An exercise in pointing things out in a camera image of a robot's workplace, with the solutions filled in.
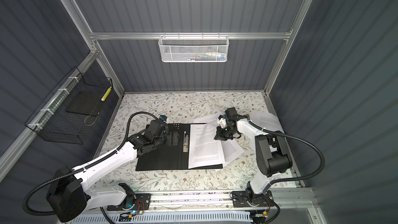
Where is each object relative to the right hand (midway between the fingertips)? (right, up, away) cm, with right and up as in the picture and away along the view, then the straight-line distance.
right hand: (217, 138), depth 91 cm
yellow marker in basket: (-60, +25, -9) cm, 66 cm away
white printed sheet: (-8, -6, -3) cm, 11 cm away
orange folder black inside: (-27, -10, -4) cm, 29 cm away
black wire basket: (-73, +16, -18) cm, 77 cm away
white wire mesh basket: (-16, +66, +33) cm, 76 cm away
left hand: (-25, +3, -7) cm, 27 cm away
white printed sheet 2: (+35, +10, +14) cm, 39 cm away
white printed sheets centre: (+9, -6, +1) cm, 11 cm away
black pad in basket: (-66, +21, -15) cm, 71 cm away
